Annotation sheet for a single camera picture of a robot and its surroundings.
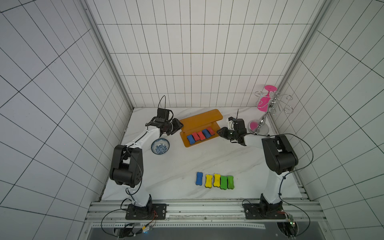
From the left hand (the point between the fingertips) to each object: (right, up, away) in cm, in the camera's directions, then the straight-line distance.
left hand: (180, 128), depth 91 cm
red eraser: (+13, -6, +9) cm, 17 cm away
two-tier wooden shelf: (+13, 0, +6) cm, 14 cm away
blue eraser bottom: (+17, -4, +9) cm, 20 cm away
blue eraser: (+6, -8, +7) cm, 12 cm away
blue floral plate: (-14, -12, +5) cm, 20 cm away
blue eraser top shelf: (+11, -29, -9) cm, 32 cm away
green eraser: (+25, -30, -10) cm, 40 cm away
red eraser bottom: (+10, -7, +9) cm, 15 cm away
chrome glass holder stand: (+56, +15, -6) cm, 58 cm away
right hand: (+21, -3, +8) cm, 23 cm away
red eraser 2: (+21, -4, +9) cm, 24 cm away
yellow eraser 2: (+21, -29, -10) cm, 37 cm away
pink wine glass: (+49, +15, -8) cm, 51 cm away
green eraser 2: (+29, -30, -10) cm, 43 cm away
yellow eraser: (+17, -30, -10) cm, 36 cm away
